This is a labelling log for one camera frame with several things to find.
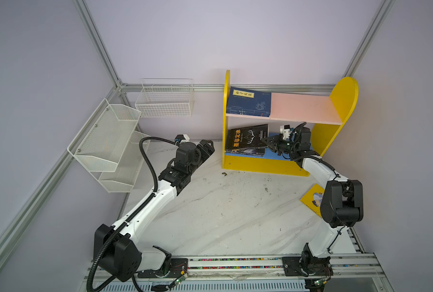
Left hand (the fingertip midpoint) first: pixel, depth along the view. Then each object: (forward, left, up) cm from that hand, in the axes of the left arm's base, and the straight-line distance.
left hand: (208, 146), depth 77 cm
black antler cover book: (+15, -19, -8) cm, 26 cm away
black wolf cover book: (+9, -24, -13) cm, 29 cm away
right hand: (+10, -25, -5) cm, 27 cm away
